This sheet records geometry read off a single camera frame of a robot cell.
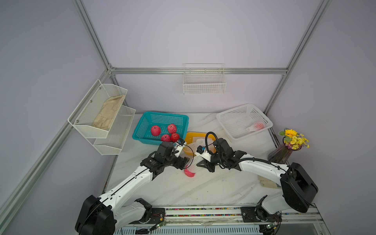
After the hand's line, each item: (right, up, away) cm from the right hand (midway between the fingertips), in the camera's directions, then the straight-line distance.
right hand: (199, 164), depth 82 cm
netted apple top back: (-7, -5, +1) cm, 9 cm away
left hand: (-10, +4, 0) cm, 11 cm away
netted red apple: (-31, +19, +20) cm, 41 cm away
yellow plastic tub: (+5, +12, -11) cm, 17 cm away
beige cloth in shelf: (-51, +26, -5) cm, 58 cm away
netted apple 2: (-16, +14, +17) cm, 27 cm away
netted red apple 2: (-23, +14, +16) cm, 31 cm away
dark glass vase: (+48, +5, +2) cm, 48 cm away
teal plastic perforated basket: (-40, +16, +22) cm, 49 cm away
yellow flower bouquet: (+49, +14, -7) cm, 51 cm away
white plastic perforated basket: (+38, +27, +33) cm, 56 cm away
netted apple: (-19, +20, +22) cm, 36 cm away
